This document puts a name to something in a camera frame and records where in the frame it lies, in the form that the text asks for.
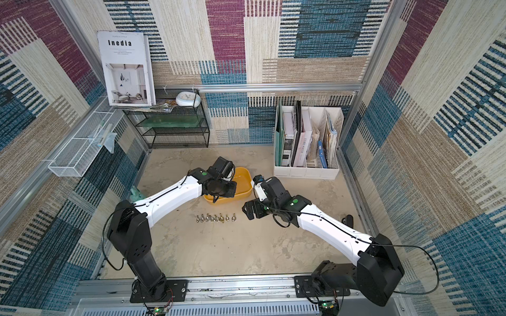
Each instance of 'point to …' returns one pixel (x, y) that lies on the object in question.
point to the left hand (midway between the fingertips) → (233, 189)
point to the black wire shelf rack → (160, 122)
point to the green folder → (279, 138)
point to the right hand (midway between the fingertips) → (251, 203)
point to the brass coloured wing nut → (221, 218)
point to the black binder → (297, 128)
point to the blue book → (321, 154)
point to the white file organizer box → (306, 142)
